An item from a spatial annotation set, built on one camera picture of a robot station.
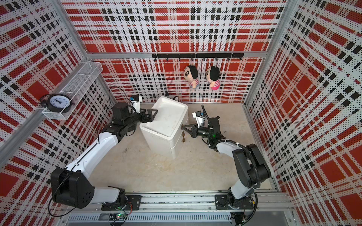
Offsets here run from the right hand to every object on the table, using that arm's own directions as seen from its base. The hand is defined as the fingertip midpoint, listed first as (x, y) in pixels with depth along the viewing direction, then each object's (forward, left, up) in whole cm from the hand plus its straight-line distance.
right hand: (184, 127), depth 82 cm
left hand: (+7, +18, +8) cm, 21 cm away
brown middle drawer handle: (0, +1, -8) cm, 8 cm away
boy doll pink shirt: (+35, -19, +11) cm, 41 cm away
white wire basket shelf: (+16, +62, +17) cm, 66 cm away
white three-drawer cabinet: (-8, +11, +5) cm, 14 cm away
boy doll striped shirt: (+32, -4, +15) cm, 35 cm away
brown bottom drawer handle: (0, +2, -15) cm, 15 cm away
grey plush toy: (+24, +9, +2) cm, 26 cm away
